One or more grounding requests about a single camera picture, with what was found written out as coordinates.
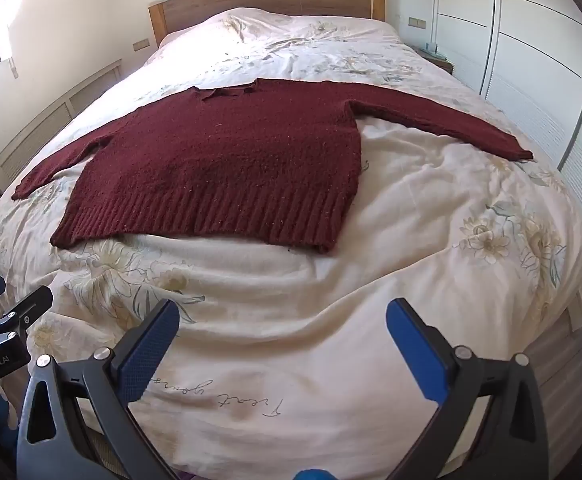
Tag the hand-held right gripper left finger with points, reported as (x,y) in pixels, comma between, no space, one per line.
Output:
(147,350)

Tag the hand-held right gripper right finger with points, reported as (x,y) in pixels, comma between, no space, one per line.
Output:
(411,341)

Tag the dark red knitted sweater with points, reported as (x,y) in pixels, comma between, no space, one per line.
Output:
(221,165)

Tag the floral cream duvet bed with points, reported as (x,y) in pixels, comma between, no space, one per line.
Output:
(371,285)

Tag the wooden nightstand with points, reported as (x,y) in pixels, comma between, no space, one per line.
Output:
(441,64)

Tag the small glass item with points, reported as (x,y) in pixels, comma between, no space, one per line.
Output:
(432,48)

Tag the white wardrobe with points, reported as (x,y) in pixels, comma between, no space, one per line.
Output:
(526,45)

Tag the wooden bed headboard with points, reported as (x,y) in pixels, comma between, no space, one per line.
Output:
(271,0)

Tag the beige wall switch panel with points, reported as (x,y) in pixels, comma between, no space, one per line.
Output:
(417,22)
(141,44)

